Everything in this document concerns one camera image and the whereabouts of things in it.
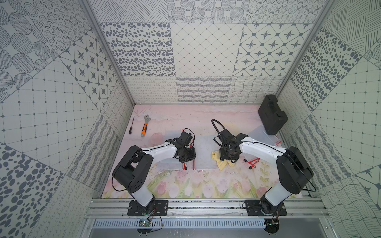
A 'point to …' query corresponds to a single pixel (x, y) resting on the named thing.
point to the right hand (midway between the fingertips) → (226, 158)
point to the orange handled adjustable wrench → (144, 129)
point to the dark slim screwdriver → (130, 132)
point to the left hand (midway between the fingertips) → (200, 159)
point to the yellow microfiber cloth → (216, 155)
